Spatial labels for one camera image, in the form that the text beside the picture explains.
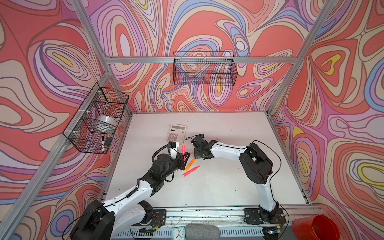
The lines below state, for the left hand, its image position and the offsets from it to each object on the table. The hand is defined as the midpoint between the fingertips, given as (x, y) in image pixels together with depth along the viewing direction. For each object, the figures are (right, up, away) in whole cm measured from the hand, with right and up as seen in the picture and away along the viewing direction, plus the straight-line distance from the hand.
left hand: (191, 153), depth 79 cm
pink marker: (-4, +3, -3) cm, 5 cm away
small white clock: (-5, -35, -11) cm, 37 cm away
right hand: (+7, -5, +18) cm, 20 cm away
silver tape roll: (-41, +18, -5) cm, 45 cm away
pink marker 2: (0, -12, +10) cm, 16 cm away
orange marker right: (-1, -9, +12) cm, 15 cm away
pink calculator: (-11, +10, +26) cm, 30 cm away
